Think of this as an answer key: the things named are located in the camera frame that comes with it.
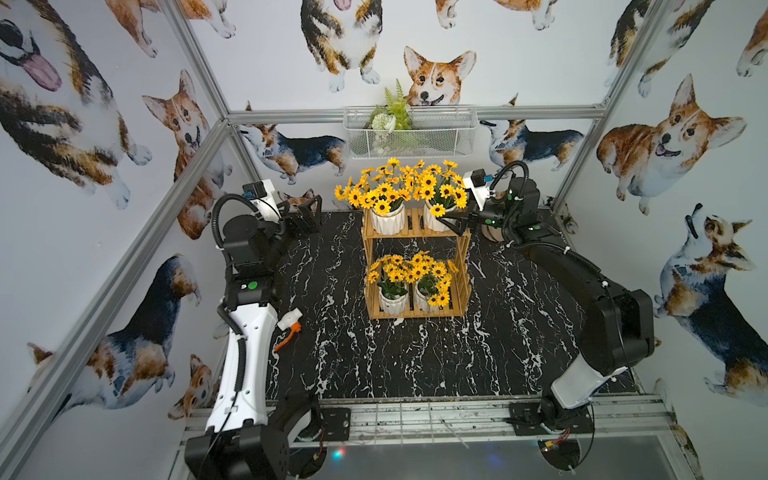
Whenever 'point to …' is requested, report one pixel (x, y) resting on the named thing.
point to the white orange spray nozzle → (289, 319)
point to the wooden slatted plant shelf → (443, 247)
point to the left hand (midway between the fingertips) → (309, 194)
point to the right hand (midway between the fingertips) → (439, 202)
